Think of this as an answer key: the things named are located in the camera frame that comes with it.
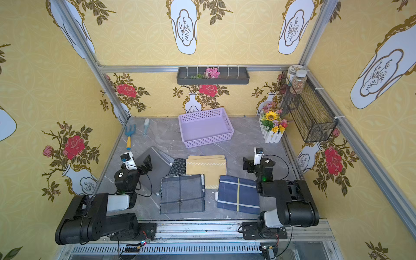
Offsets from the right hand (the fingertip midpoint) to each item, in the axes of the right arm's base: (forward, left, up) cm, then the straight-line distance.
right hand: (256, 156), depth 94 cm
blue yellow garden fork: (+13, +82, -4) cm, 83 cm away
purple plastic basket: (+25, +33, -4) cm, 42 cm away
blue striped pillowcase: (-21, +11, -4) cm, 24 cm away
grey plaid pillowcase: (-22, +39, -4) cm, 45 cm away
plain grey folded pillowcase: (-5, +56, -5) cm, 56 cm away
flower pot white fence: (+17, -10, +9) cm, 22 cm away
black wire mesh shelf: (+7, -26, +22) cm, 35 cm away
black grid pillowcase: (-8, +45, -2) cm, 45 cm away
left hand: (-7, +67, +6) cm, 68 cm away
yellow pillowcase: (-6, +25, -4) cm, 26 cm away
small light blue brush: (+25, +74, -5) cm, 79 cm away
